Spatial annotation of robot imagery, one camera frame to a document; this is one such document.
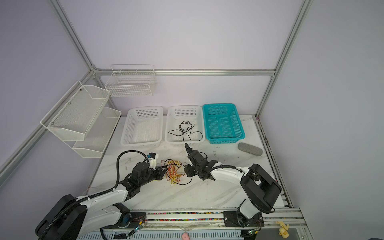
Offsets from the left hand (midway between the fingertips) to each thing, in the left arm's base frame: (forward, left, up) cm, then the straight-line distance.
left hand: (167, 168), depth 85 cm
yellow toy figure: (-29, -58, -3) cm, 65 cm away
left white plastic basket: (+37, +24, -7) cm, 45 cm away
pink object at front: (-32, -12, -4) cm, 34 cm away
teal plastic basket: (+42, -38, -6) cm, 57 cm away
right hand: (+1, -11, -2) cm, 11 cm away
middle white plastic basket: (+46, -2, 0) cm, 46 cm away
